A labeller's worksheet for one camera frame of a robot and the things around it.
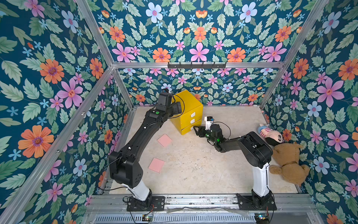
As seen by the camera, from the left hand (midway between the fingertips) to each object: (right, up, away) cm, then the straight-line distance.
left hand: (175, 105), depth 82 cm
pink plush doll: (+63, -21, +8) cm, 67 cm away
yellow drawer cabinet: (+11, -7, +8) cm, 15 cm away
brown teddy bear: (+67, -30, 0) cm, 74 cm away
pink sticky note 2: (-13, -38, +6) cm, 41 cm away
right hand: (+14, -13, +14) cm, 24 cm away
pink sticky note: (-10, -24, +17) cm, 31 cm away
